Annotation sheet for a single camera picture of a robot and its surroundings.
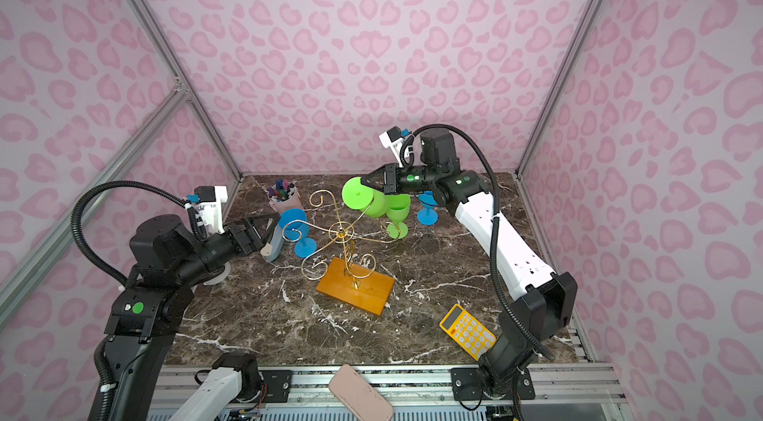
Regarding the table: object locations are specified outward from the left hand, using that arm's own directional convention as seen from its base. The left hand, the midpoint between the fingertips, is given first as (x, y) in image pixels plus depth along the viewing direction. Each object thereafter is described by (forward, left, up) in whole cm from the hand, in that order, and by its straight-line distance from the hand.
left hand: (272, 217), depth 62 cm
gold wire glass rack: (-1, -14, -6) cm, 15 cm away
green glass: (+7, -17, -2) cm, 19 cm away
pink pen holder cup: (+28, +12, -27) cm, 41 cm away
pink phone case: (-27, -17, -34) cm, 47 cm away
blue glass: (+27, -37, -37) cm, 59 cm away
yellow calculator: (-14, -46, -35) cm, 59 cm away
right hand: (+9, -19, 0) cm, 21 cm away
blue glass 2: (+1, -3, -4) cm, 6 cm away
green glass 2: (+18, -27, -22) cm, 39 cm away
